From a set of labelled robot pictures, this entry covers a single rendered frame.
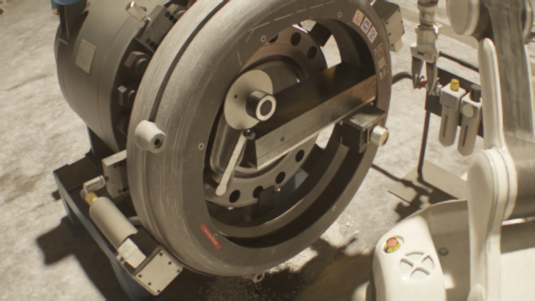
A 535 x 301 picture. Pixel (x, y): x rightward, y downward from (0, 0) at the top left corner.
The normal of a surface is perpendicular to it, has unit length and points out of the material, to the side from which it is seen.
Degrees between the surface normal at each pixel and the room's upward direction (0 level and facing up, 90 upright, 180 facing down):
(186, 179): 90
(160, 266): 90
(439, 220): 69
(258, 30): 90
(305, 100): 2
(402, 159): 0
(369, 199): 0
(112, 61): 57
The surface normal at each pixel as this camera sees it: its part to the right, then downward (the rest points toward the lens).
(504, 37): 0.00, 0.00
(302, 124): 0.69, 0.38
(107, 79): -0.67, 0.03
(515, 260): 0.00, -0.39
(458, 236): -0.02, -0.84
